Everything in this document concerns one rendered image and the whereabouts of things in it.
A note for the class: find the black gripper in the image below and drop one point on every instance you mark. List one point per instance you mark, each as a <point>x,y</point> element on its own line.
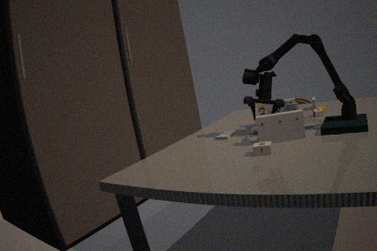
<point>265,95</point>

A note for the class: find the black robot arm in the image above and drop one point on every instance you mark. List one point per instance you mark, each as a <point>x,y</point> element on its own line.
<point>348,110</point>

